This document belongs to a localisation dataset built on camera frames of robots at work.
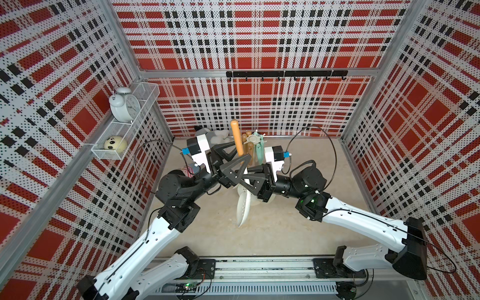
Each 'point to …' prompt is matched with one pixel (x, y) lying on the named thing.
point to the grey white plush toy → (218, 135)
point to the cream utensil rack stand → (259, 201)
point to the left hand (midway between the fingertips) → (250, 150)
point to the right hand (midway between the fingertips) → (238, 177)
